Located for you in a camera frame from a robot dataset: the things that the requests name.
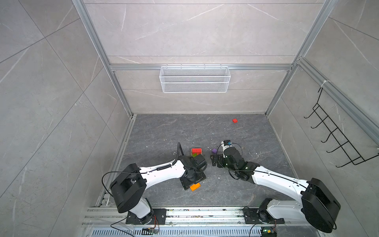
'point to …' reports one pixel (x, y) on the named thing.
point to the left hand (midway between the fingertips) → (201, 179)
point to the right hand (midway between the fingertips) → (216, 154)
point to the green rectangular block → (194, 155)
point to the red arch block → (198, 151)
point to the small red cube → (235, 120)
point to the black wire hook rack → (341, 150)
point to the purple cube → (214, 150)
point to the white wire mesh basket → (195, 79)
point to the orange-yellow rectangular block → (195, 186)
